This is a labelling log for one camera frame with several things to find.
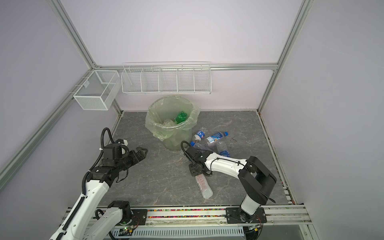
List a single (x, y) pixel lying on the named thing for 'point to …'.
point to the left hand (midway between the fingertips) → (142, 155)
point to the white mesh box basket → (98, 91)
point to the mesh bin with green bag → (171, 119)
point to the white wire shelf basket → (167, 78)
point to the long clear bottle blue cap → (201, 146)
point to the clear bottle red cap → (204, 186)
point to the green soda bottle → (181, 117)
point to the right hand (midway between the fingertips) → (196, 171)
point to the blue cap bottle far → (215, 137)
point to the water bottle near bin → (199, 135)
